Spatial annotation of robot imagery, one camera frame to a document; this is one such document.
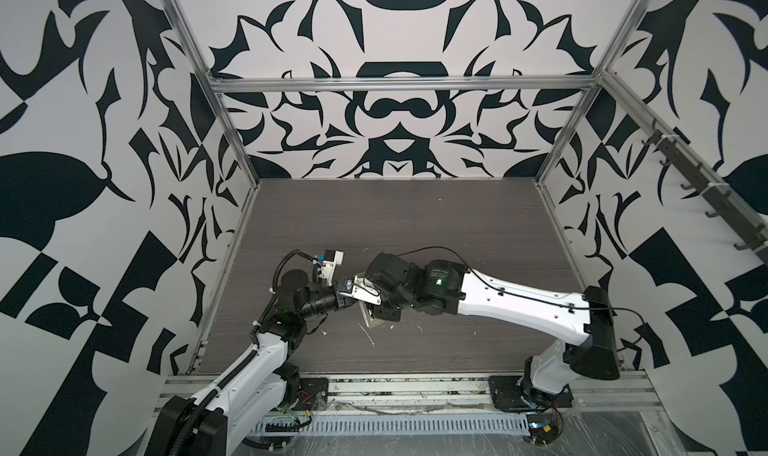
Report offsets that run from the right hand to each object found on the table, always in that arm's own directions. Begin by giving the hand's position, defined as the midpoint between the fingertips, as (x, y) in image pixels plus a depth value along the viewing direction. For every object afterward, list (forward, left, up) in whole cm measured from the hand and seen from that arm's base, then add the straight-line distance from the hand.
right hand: (368, 291), depth 70 cm
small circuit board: (-25, -40, -22) cm, 52 cm away
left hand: (+3, -1, -2) cm, 4 cm away
